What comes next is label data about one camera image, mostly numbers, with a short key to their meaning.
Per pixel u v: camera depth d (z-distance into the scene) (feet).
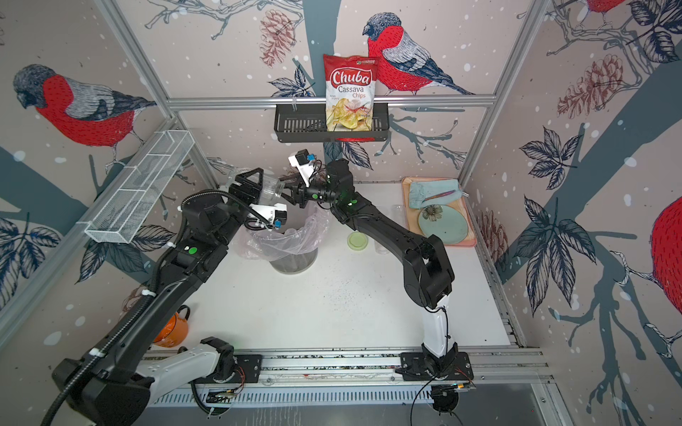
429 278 1.63
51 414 1.13
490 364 2.46
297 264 2.89
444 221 3.52
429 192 3.86
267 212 2.07
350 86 2.75
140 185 2.58
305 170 2.19
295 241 2.39
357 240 3.34
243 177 1.99
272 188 2.27
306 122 3.11
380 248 3.20
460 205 3.67
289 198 2.29
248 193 1.95
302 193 2.19
